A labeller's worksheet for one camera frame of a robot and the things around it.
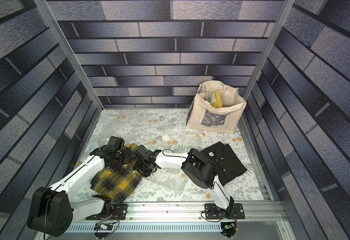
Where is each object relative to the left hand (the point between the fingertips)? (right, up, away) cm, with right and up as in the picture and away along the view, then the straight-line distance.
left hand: (130, 158), depth 86 cm
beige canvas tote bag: (+44, +26, +9) cm, 52 cm away
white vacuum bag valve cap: (+19, +10, +15) cm, 27 cm away
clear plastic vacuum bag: (+17, +5, +11) cm, 21 cm away
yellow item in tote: (+54, +33, +8) cm, 64 cm away
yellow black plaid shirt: (-5, -13, -6) cm, 16 cm away
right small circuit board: (+54, -31, -13) cm, 63 cm away
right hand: (+1, -7, -1) cm, 8 cm away
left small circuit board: (-9, -30, -15) cm, 34 cm away
